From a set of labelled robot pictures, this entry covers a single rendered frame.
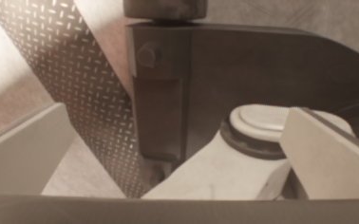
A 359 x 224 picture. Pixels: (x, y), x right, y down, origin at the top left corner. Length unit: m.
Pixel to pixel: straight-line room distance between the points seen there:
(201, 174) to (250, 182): 0.07
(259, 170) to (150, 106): 0.30
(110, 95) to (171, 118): 0.32
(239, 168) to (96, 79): 0.58
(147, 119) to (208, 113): 0.16
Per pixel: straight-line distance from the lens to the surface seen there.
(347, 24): 0.69
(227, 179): 0.30
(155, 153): 0.59
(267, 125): 0.35
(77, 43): 0.76
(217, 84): 0.47
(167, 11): 0.44
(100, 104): 0.78
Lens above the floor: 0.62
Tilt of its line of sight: 59 degrees down
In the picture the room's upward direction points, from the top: 156 degrees counter-clockwise
